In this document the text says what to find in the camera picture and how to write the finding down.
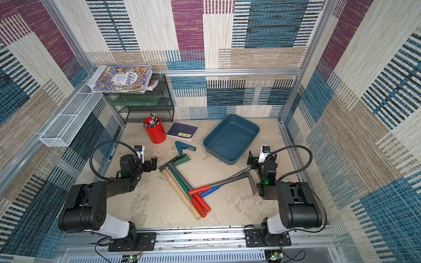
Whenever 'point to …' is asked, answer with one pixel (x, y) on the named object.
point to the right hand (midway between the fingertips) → (260, 153)
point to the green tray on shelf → (135, 100)
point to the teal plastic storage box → (230, 139)
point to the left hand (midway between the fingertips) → (149, 157)
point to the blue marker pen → (111, 154)
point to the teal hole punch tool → (181, 146)
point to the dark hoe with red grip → (252, 185)
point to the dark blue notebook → (182, 131)
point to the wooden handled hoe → (185, 197)
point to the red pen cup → (157, 134)
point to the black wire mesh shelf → (164, 109)
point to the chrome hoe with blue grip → (242, 172)
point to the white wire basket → (66, 126)
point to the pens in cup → (153, 123)
